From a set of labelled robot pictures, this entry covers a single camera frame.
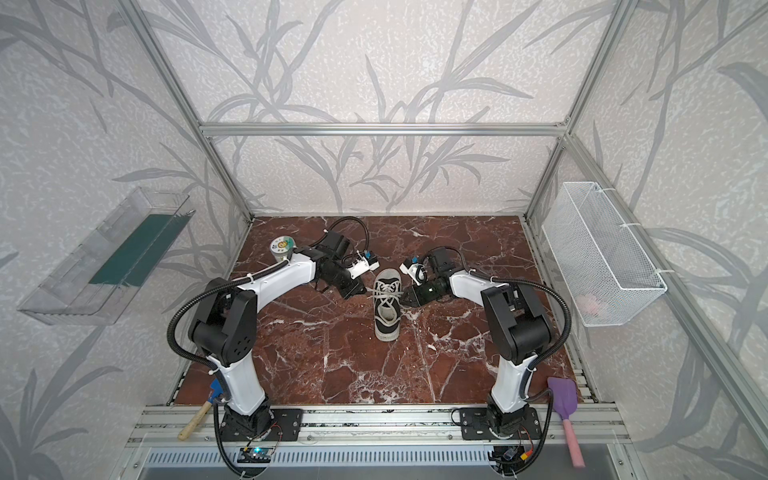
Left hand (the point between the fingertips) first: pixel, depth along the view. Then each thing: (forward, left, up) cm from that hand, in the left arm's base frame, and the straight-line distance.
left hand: (367, 280), depth 91 cm
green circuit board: (-44, +24, -9) cm, 51 cm away
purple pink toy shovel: (-31, -54, -6) cm, 63 cm away
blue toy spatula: (-30, +39, -8) cm, 50 cm away
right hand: (-2, -12, -4) cm, 12 cm away
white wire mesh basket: (-15, -53, +28) cm, 62 cm away
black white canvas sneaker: (-1, -6, -4) cm, 8 cm away
